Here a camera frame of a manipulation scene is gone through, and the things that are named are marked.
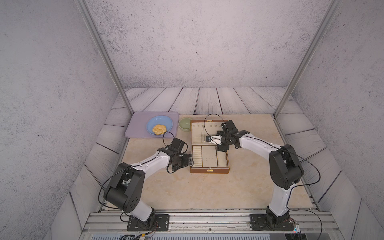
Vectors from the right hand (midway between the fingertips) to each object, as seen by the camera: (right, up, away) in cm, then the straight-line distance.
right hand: (219, 138), depth 95 cm
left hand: (-18, -15, -6) cm, 24 cm away
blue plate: (-43, +13, +20) cm, 50 cm away
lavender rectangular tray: (-59, +7, +17) cm, 61 cm away
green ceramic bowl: (-23, +9, +13) cm, 28 cm away
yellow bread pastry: (-41, +5, +13) cm, 43 cm away
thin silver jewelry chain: (-11, +7, -2) cm, 13 cm away
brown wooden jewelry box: (-8, -12, -6) cm, 15 cm away
